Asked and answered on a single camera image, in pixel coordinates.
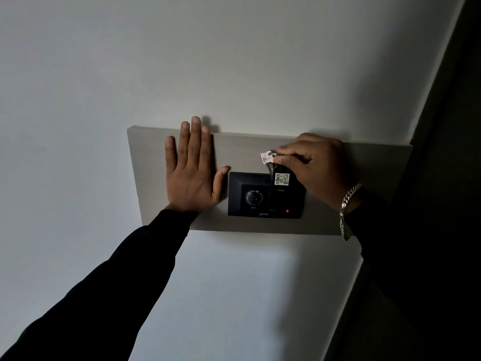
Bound silver chain bracelet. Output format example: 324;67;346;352
338;183;364;242

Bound person's left hand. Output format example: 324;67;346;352
164;116;231;215

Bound grey wall board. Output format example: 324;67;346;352
126;125;414;237

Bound person's right hand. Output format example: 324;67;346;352
272;132;363;213

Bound person's right forearm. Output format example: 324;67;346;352
344;187;481;361

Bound person's left forearm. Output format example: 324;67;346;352
0;208;200;361

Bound key with black fob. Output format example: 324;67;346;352
260;150;291;187

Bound black wall control panel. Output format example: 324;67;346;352
227;170;307;220

